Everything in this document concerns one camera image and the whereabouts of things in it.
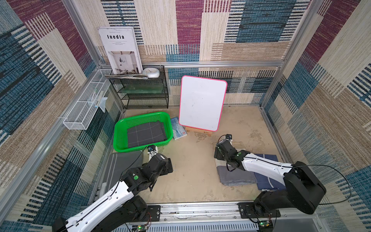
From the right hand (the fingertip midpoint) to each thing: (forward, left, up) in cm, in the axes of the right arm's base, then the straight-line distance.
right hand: (220, 150), depth 90 cm
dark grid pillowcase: (+15, +49, -3) cm, 52 cm away
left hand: (-11, +32, +8) cm, 35 cm away
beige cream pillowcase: (-6, +1, -4) cm, 8 cm away
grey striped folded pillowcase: (-7, +63, -3) cm, 64 cm away
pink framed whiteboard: (+24, +11, +18) cm, 32 cm away
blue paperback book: (+17, +26, -4) cm, 32 cm away
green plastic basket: (+14, +66, -1) cm, 68 cm away
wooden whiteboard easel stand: (+14, +6, -1) cm, 15 cm away
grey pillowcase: (-15, -7, -3) cm, 17 cm away
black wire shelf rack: (+35, +50, +20) cm, 65 cm away
